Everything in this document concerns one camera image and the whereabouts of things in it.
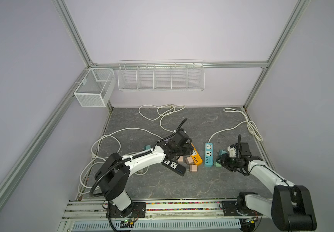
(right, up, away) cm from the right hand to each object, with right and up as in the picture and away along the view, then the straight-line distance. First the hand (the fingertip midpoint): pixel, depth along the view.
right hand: (220, 162), depth 88 cm
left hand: (-18, +9, -6) cm, 21 cm away
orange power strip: (-15, +3, +3) cm, 15 cm away
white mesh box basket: (-84, +49, +14) cm, 98 cm away
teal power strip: (-6, +4, +3) cm, 8 cm away
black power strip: (-28, -2, -1) cm, 28 cm away
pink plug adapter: (-24, +2, +1) cm, 24 cm away
